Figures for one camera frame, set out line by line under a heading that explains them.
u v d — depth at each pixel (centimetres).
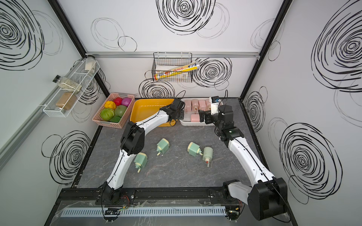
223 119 58
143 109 118
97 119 101
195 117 106
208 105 107
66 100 67
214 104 67
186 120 104
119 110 103
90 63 87
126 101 109
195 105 105
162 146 85
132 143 59
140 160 79
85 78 96
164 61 96
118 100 113
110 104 107
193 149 84
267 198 39
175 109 80
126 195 74
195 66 83
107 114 101
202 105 106
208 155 82
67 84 71
